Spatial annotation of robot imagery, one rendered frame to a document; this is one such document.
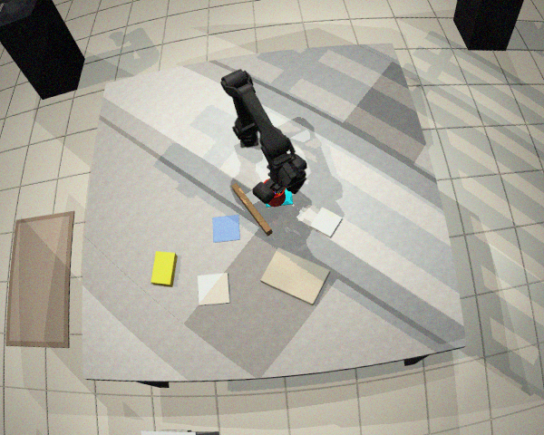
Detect tan rectangular block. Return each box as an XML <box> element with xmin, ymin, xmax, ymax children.
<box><xmin>231</xmin><ymin>183</ymin><xmax>273</xmax><ymax>236</ymax></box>

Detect yellow rectangular block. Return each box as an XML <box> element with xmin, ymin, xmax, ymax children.
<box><xmin>151</xmin><ymin>251</ymin><xmax>178</xmax><ymax>287</ymax></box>

